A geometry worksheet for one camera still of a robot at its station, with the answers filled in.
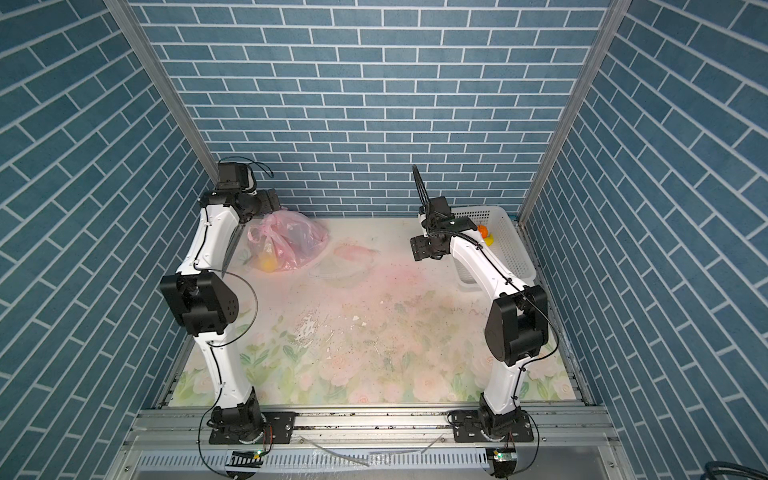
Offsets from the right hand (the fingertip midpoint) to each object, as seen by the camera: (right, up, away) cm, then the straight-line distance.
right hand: (425, 244), depth 90 cm
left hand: (-50, +14, +2) cm, 52 cm away
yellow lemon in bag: (-53, -7, +11) cm, 55 cm away
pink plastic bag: (-48, +1, +10) cm, 49 cm away
